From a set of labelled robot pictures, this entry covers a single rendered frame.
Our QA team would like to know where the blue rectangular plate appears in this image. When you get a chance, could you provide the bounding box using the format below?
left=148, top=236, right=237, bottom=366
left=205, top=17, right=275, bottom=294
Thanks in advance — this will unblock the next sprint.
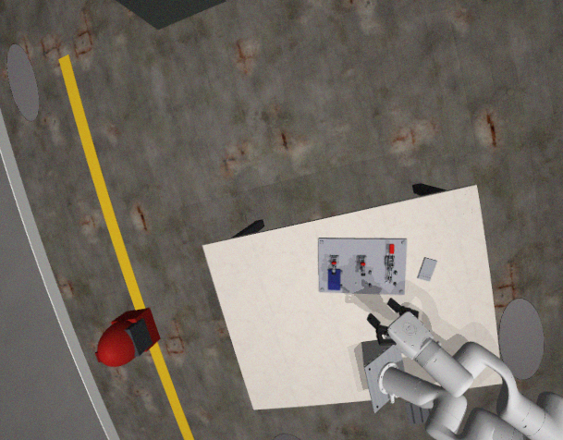
left=328, top=269, right=340, bottom=290

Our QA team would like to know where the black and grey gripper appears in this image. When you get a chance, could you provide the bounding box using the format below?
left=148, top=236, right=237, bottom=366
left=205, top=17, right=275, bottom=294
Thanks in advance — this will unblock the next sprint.
left=367, top=298, right=434, bottom=360

